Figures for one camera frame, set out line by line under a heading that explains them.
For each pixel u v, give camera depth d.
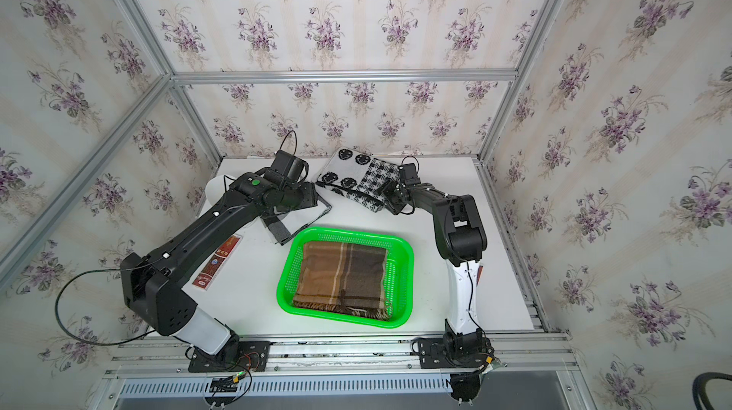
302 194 0.72
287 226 0.96
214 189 0.91
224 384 0.71
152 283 0.40
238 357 0.72
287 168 0.61
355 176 1.09
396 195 0.94
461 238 0.57
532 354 0.75
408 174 0.86
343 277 0.84
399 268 0.88
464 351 0.64
